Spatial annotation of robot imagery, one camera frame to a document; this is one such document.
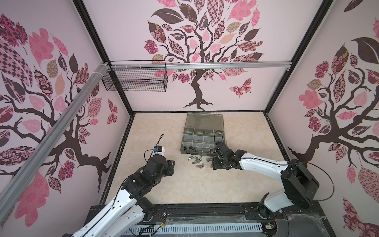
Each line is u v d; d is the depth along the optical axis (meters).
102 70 0.82
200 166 0.90
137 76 0.95
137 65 0.90
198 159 0.93
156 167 0.53
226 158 0.67
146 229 0.72
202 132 1.14
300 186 0.43
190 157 0.92
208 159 0.92
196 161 0.92
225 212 0.76
